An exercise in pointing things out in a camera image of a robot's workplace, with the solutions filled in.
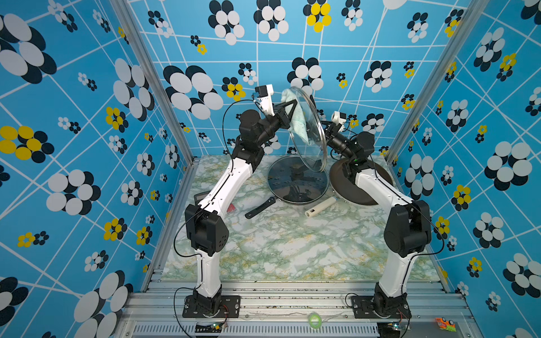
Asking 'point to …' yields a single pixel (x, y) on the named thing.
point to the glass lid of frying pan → (290, 181)
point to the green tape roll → (315, 320)
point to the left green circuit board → (214, 327)
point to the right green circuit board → (389, 329)
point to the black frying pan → (268, 202)
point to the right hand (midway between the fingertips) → (312, 123)
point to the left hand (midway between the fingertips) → (300, 99)
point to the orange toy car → (443, 324)
